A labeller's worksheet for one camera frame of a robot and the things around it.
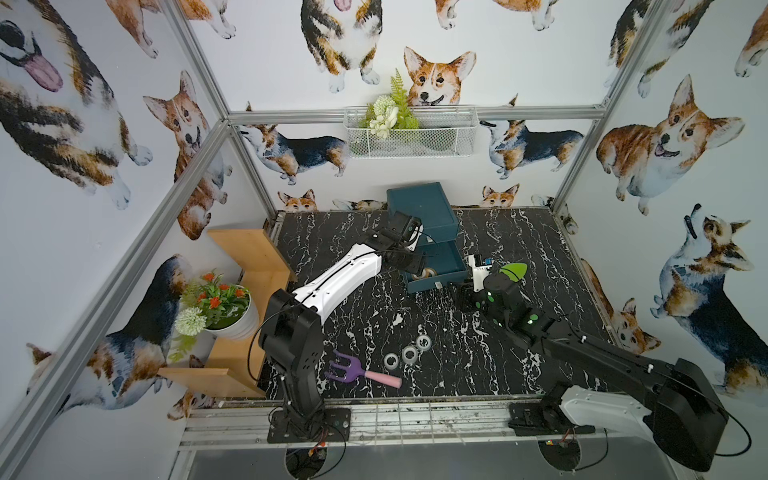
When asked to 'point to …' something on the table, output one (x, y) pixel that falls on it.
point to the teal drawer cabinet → (440, 229)
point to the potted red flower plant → (211, 305)
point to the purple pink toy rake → (354, 370)
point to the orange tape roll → (427, 271)
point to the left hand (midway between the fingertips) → (414, 253)
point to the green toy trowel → (515, 271)
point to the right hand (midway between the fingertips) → (462, 274)
